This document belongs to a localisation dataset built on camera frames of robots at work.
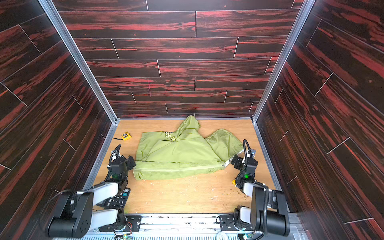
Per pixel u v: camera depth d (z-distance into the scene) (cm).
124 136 108
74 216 42
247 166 68
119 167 68
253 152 76
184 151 96
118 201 80
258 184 56
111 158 68
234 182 86
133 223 73
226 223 74
